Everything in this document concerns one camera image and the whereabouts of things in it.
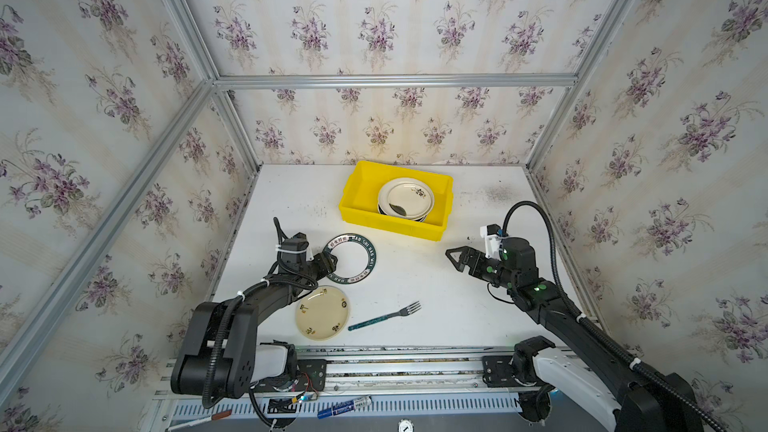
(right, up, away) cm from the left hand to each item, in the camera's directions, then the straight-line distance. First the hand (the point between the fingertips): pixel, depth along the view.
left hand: (329, 259), depth 91 cm
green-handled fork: (+24, -13, -7) cm, 28 cm away
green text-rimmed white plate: (+8, 0, +2) cm, 8 cm away
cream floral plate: (0, -13, -9) cm, 16 cm away
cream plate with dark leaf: (+25, +19, +13) cm, 34 cm away
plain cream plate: (+27, +12, +6) cm, 30 cm away
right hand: (+36, +3, -11) cm, 38 cm away
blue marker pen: (+9, -29, -23) cm, 38 cm away
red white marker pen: (-25, -32, -24) cm, 47 cm away
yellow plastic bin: (+8, +18, +18) cm, 27 cm away
